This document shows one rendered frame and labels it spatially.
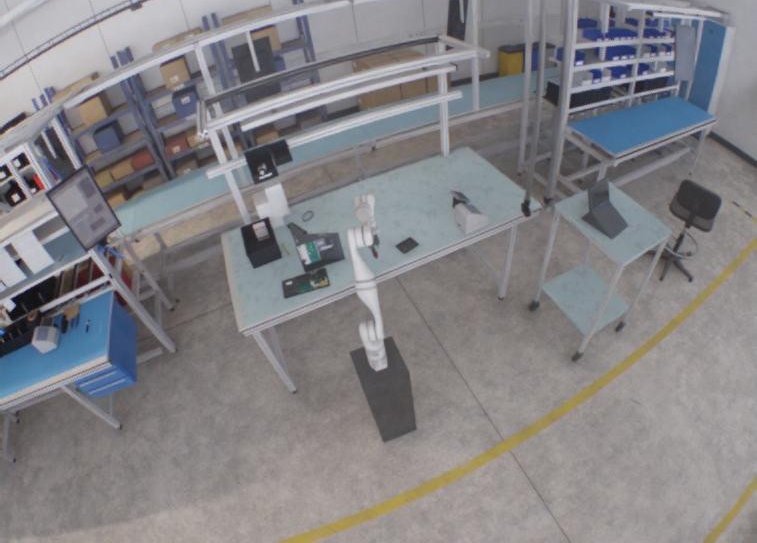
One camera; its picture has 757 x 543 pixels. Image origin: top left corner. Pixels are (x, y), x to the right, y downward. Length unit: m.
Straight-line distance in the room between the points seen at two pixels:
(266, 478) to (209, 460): 0.48
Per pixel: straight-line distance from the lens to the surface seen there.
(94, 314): 3.10
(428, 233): 2.36
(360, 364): 2.01
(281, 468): 2.84
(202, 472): 3.09
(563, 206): 2.54
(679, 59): 4.34
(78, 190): 2.45
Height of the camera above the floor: 2.58
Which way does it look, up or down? 45 degrees down
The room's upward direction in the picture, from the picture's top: 10 degrees counter-clockwise
